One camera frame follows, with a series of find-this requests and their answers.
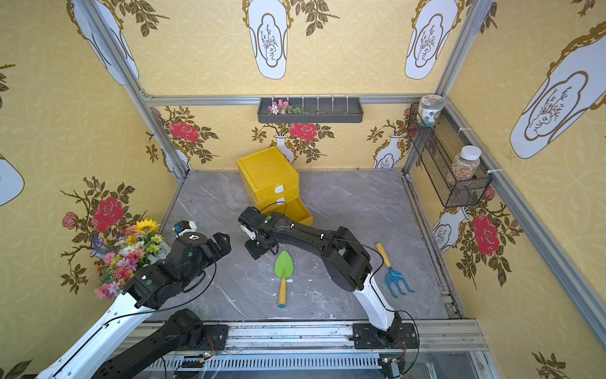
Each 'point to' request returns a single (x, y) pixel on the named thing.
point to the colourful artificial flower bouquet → (117, 259)
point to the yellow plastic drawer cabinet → (272, 185)
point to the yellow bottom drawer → (293, 208)
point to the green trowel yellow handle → (284, 268)
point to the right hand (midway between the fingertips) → (262, 240)
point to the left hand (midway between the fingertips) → (211, 241)
